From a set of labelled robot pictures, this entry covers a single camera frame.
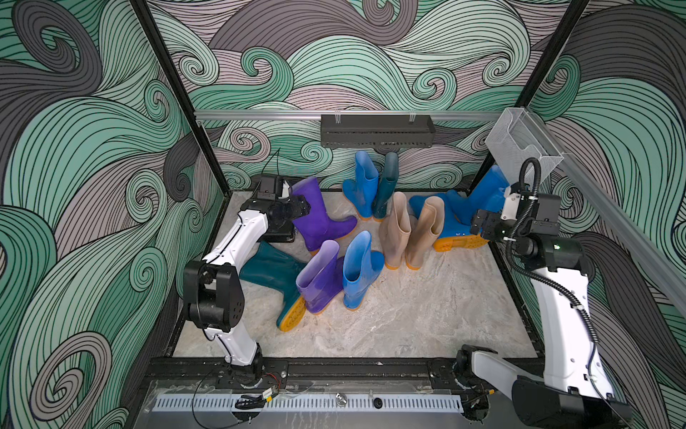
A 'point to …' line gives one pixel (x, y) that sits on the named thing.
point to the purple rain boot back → (316, 226)
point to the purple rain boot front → (322, 279)
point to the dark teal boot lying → (268, 264)
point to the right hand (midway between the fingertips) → (488, 220)
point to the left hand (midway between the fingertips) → (302, 205)
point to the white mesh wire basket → (516, 137)
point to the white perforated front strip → (314, 404)
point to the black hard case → (280, 227)
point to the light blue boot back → (362, 192)
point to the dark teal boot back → (386, 185)
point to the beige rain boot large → (393, 232)
